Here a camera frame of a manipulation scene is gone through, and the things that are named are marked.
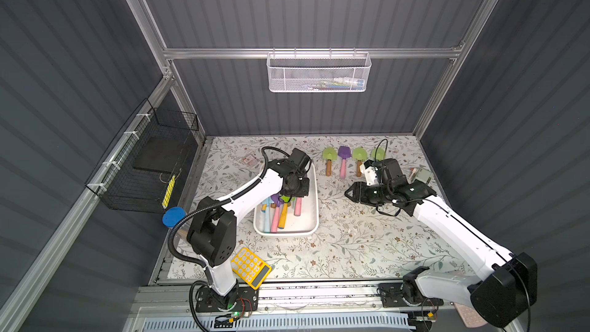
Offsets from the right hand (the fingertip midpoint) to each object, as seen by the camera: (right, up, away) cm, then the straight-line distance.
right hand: (353, 194), depth 79 cm
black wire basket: (-70, +9, -6) cm, 71 cm away
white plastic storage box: (-17, -14, +10) cm, 24 cm away
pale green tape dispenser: (+35, +5, +20) cm, 41 cm away
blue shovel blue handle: (-32, -10, +12) cm, 36 cm away
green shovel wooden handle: (-4, +14, +33) cm, 37 cm away
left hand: (-16, -1, +7) cm, 17 cm away
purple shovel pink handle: (+4, +15, +34) cm, 37 cm away
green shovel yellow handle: (-25, -10, +12) cm, 30 cm away
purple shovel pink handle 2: (-19, -6, +4) cm, 21 cm away
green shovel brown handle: (+11, +14, +33) cm, 37 cm away
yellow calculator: (-36, -26, 0) cm, 44 cm away
